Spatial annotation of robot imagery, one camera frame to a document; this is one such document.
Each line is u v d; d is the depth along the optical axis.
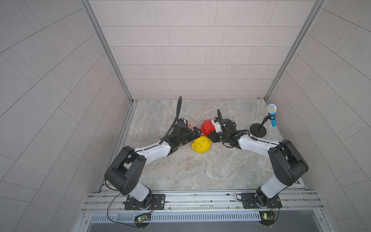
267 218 0.68
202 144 0.82
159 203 0.71
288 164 0.45
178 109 0.65
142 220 0.63
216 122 0.82
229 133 0.69
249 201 0.71
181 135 0.69
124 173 0.43
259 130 0.97
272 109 0.79
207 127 0.89
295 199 0.74
